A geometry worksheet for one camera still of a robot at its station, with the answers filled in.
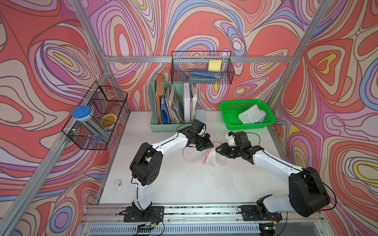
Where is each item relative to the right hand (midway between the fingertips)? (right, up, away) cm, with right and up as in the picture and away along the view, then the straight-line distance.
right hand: (218, 154), depth 86 cm
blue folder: (-33, +22, +14) cm, 43 cm away
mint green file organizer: (-41, +16, +16) cm, 47 cm away
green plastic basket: (+15, +29, +24) cm, 41 cm away
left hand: (-1, +5, -2) cm, 6 cm away
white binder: (-19, +32, +7) cm, 38 cm away
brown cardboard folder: (-35, +36, -2) cm, 50 cm away
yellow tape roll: (-56, +19, -16) cm, 62 cm away
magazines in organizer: (-27, +30, +7) cm, 42 cm away
